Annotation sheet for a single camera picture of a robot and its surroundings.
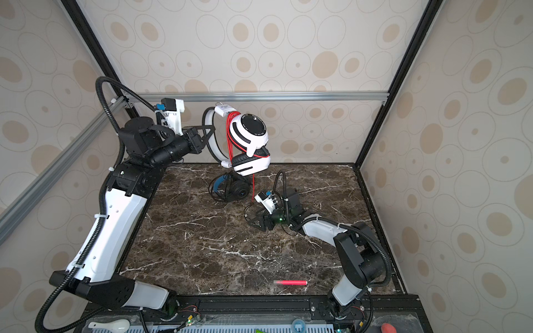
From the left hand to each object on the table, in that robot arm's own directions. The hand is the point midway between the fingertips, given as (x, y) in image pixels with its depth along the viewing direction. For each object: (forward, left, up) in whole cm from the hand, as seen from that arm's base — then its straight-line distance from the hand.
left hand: (215, 125), depth 56 cm
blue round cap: (-42, -25, -51) cm, 71 cm away
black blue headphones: (+15, +6, -48) cm, 50 cm away
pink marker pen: (-28, -23, -53) cm, 64 cm away
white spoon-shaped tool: (-42, +37, -50) cm, 75 cm away
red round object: (-43, -54, -49) cm, 84 cm away
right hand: (-7, -8, -40) cm, 42 cm away
